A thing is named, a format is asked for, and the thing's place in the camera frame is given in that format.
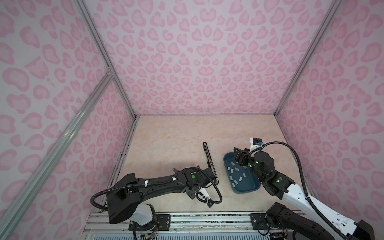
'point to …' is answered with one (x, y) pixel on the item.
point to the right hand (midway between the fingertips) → (238, 148)
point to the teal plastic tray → (242, 179)
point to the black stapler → (210, 164)
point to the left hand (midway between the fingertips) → (199, 180)
